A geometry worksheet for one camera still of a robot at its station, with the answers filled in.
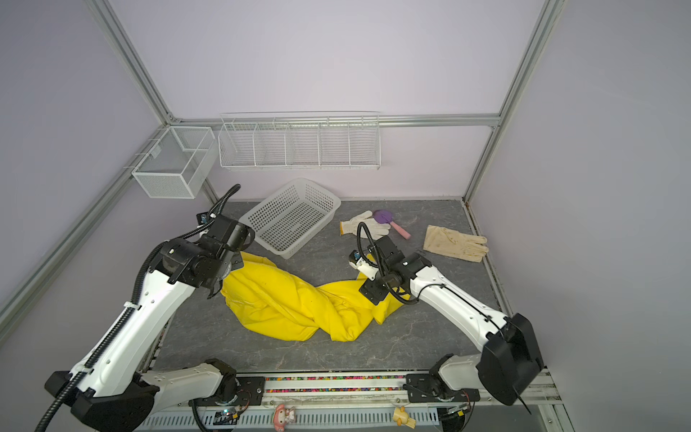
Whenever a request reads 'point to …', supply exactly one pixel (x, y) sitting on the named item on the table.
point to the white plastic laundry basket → (290, 219)
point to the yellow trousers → (264, 297)
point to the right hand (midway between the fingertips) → (375, 278)
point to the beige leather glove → (451, 243)
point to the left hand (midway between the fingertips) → (222, 259)
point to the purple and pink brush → (386, 217)
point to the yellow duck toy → (400, 417)
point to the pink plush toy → (280, 418)
